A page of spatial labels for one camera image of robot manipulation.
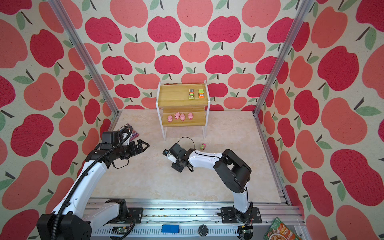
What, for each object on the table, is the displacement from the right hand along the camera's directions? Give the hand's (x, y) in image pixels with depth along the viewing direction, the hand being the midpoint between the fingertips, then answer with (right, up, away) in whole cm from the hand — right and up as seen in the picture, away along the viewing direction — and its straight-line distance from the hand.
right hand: (179, 161), depth 92 cm
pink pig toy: (-6, +27, +1) cm, 27 cm away
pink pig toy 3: (+2, +27, +3) cm, 28 cm away
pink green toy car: (+15, +8, +6) cm, 18 cm away
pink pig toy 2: (-2, +29, +4) cm, 29 cm away
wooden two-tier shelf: (+3, +33, -12) cm, 35 cm away
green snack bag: (+49, -27, -23) cm, 60 cm away
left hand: (-17, +10, -13) cm, 24 cm away
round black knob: (+12, -22, -30) cm, 39 cm away
